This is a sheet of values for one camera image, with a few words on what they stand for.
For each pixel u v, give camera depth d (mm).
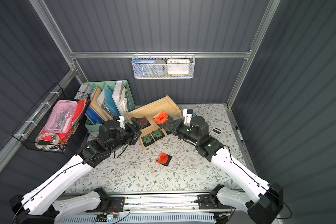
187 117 646
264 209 368
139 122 597
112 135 489
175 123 588
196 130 517
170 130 1005
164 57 889
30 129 621
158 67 908
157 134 989
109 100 926
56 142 655
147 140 963
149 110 891
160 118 691
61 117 721
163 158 898
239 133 1073
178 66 883
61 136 691
